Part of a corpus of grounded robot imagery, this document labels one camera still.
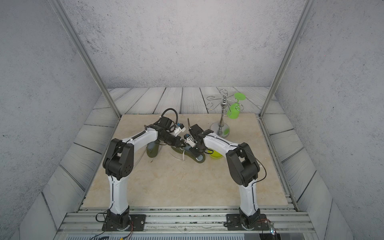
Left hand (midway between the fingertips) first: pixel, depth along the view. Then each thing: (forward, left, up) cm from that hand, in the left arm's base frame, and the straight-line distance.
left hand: (187, 145), depth 93 cm
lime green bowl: (-21, -13, +23) cm, 34 cm away
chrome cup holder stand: (+18, -25, -7) cm, 32 cm away
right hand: (-3, -5, -3) cm, 7 cm away
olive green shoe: (-8, -7, -2) cm, 11 cm away
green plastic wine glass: (+18, -30, +13) cm, 37 cm away
